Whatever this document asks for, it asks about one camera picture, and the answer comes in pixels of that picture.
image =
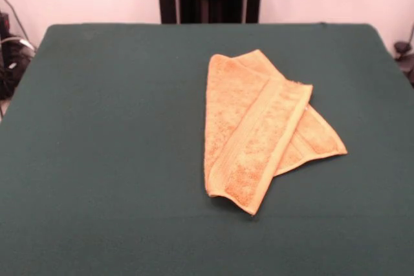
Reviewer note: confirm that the orange terry towel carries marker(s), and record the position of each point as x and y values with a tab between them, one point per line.
246	121

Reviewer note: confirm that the dark green table cloth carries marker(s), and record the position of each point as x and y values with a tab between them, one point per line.
113	159

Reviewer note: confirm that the black power strip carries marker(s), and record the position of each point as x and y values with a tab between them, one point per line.
4	24

